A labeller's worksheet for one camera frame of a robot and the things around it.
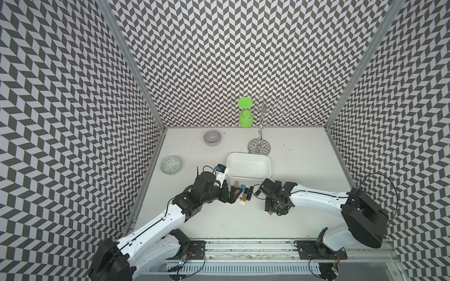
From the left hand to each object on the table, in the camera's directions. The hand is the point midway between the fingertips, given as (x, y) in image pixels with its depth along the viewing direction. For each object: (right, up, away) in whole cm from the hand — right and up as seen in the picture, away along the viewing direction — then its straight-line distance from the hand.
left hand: (233, 189), depth 77 cm
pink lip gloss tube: (+17, -12, +5) cm, 22 cm away
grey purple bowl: (-14, +24, +32) cm, 42 cm away
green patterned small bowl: (-36, +8, +22) cm, 43 cm away
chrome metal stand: (+16, +18, +28) cm, 37 cm away
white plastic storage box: (+8, +7, +22) cm, 24 cm away
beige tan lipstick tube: (+1, -1, +15) cm, 15 cm away
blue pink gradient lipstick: (+5, -3, +15) cm, 16 cm away
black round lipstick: (+8, -5, +12) cm, 15 cm away
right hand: (+19, -13, +8) cm, 24 cm away
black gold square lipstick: (+5, -7, +9) cm, 12 cm away
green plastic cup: (+6, +33, +3) cm, 33 cm away
